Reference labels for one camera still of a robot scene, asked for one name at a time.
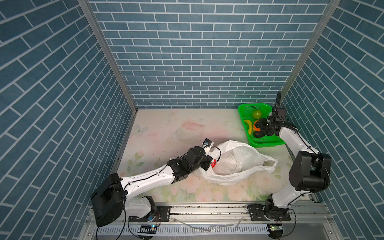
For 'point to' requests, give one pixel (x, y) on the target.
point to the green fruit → (256, 114)
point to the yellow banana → (250, 126)
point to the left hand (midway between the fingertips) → (212, 155)
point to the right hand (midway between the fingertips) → (257, 123)
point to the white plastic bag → (234, 161)
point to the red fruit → (213, 165)
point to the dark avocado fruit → (259, 134)
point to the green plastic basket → (245, 111)
